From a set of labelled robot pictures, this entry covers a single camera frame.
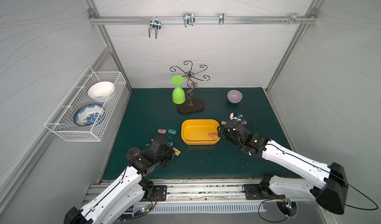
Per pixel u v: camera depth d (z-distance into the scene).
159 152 0.62
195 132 0.97
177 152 0.82
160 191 0.74
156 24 0.78
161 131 0.96
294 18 0.77
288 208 0.71
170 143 0.90
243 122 0.69
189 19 0.76
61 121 0.57
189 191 0.75
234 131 0.56
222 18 0.79
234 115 0.70
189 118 1.04
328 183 0.40
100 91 0.76
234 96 1.14
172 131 0.95
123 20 0.78
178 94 0.87
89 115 0.65
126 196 0.56
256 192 0.74
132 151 0.81
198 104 1.12
